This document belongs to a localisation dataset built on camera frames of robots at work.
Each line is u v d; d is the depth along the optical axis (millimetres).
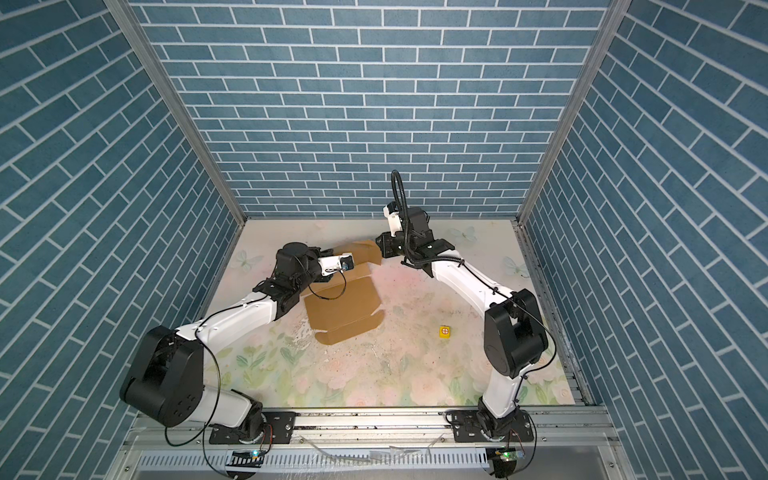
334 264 767
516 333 481
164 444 732
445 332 889
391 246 770
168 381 423
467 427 736
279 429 741
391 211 770
